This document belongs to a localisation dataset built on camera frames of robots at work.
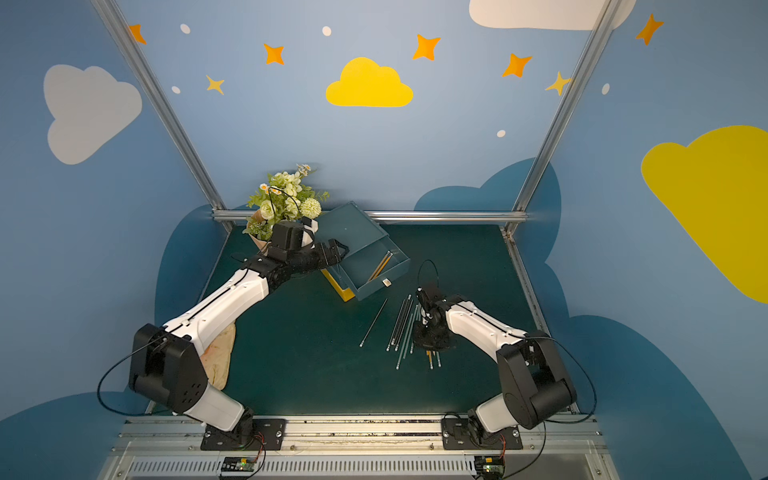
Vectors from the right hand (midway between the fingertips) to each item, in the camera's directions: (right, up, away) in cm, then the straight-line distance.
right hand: (422, 341), depth 88 cm
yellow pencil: (-13, +23, +2) cm, 26 cm away
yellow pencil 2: (-12, +23, +3) cm, 26 cm away
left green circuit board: (-47, -25, -16) cm, 56 cm away
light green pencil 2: (+5, -5, 0) cm, 7 cm away
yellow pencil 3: (+2, -5, 0) cm, 6 cm away
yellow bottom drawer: (-24, +13, +8) cm, 29 cm away
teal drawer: (-19, +23, -1) cm, 30 cm away
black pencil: (-6, +4, +7) cm, 11 cm away
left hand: (-25, +28, -4) cm, 37 cm away
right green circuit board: (+15, -27, -15) cm, 34 cm away
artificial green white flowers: (-42, +43, +1) cm, 60 cm away
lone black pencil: (-15, +4, +6) cm, 17 cm away
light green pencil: (-4, +5, -10) cm, 12 cm away
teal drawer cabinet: (-23, +36, +7) cm, 44 cm away
